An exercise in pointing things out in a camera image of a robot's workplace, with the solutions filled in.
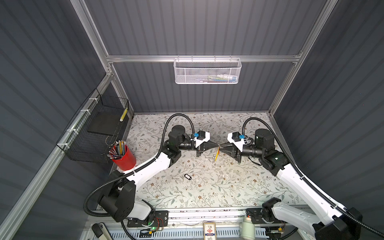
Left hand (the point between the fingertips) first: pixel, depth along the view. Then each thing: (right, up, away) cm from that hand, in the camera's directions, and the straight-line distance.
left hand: (218, 144), depth 68 cm
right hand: (+2, -2, +1) cm, 3 cm away
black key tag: (-15, -22, +19) cm, 33 cm away
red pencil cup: (-54, -9, +19) cm, 58 cm away
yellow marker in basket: (-50, +14, +13) cm, 54 cm away
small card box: (-4, -41, +1) cm, 41 cm away
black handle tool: (-53, -40, -2) cm, 66 cm away
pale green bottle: (+12, -37, -3) cm, 39 cm away
